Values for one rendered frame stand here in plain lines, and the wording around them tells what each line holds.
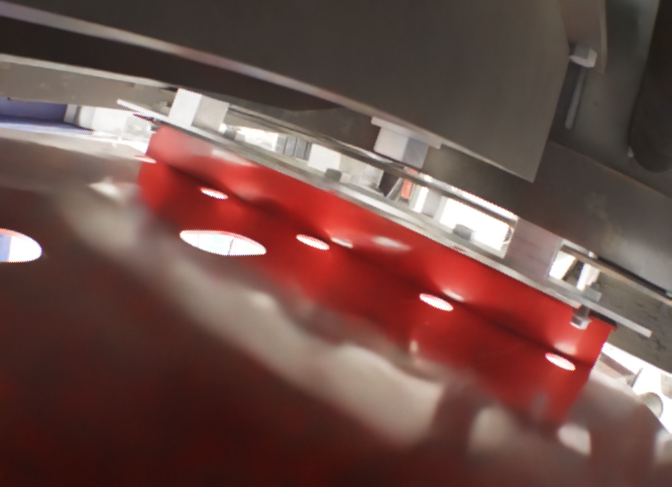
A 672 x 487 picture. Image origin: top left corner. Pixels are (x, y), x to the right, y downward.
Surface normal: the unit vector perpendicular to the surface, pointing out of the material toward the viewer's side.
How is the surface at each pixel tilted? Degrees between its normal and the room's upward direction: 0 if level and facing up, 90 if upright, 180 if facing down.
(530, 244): 88
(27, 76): 90
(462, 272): 88
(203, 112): 90
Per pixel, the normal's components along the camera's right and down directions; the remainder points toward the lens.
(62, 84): 0.83, 0.39
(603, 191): -0.48, 0.04
